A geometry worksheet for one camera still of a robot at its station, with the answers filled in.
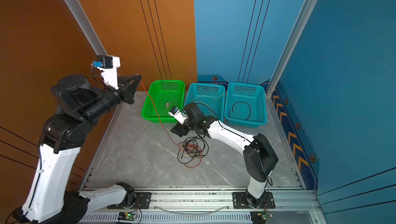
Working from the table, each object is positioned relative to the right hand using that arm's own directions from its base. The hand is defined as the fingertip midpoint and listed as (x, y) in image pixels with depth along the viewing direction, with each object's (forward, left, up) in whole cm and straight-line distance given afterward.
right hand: (177, 123), depth 82 cm
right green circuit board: (-39, -40, -19) cm, 59 cm away
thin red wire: (-10, -13, -17) cm, 24 cm away
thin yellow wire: (+34, -18, -15) cm, 41 cm away
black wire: (+30, -41, -16) cm, 53 cm away
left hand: (-5, +7, +37) cm, 38 cm away
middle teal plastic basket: (+33, -18, -16) cm, 41 cm away
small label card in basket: (+27, +13, -16) cm, 34 cm away
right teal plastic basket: (+28, -44, -17) cm, 55 cm away
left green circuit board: (-39, +23, -19) cm, 49 cm away
